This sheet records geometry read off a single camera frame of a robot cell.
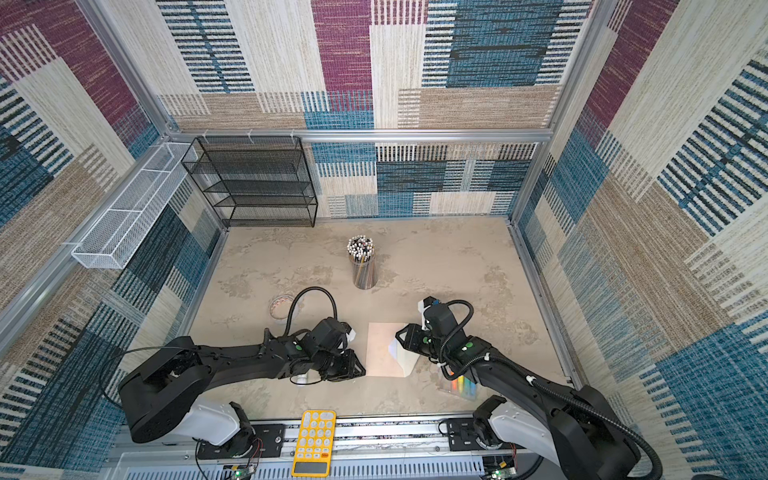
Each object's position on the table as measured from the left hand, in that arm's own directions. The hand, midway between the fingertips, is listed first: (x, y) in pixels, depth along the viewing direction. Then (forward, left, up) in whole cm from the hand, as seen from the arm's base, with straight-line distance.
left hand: (365, 371), depth 82 cm
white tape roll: (+21, +28, -2) cm, 35 cm away
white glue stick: (-2, +17, +1) cm, 17 cm away
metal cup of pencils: (+29, +1, +17) cm, 33 cm away
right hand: (+6, -10, +4) cm, 12 cm away
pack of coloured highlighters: (-4, -26, -2) cm, 27 cm away
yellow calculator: (-16, +12, -1) cm, 20 cm away
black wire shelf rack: (+63, +41, +15) cm, 77 cm away
